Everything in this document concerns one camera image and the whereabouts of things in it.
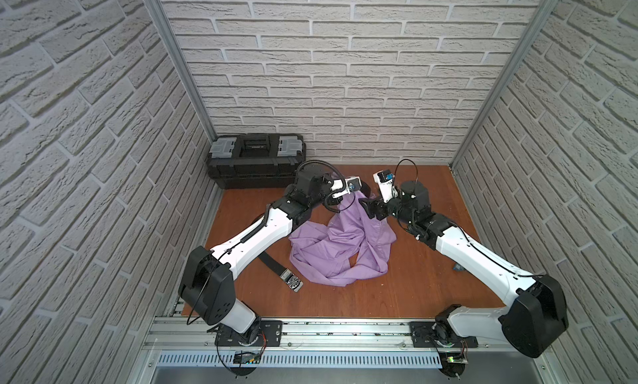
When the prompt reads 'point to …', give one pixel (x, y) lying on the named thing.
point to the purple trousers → (343, 246)
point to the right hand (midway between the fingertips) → (372, 194)
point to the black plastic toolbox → (252, 161)
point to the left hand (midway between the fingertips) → (344, 172)
